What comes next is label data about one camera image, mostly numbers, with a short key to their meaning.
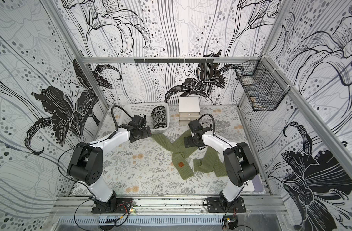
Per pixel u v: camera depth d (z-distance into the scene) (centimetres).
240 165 47
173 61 93
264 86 88
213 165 85
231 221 70
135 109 119
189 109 98
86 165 46
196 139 67
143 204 75
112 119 66
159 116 101
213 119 70
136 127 71
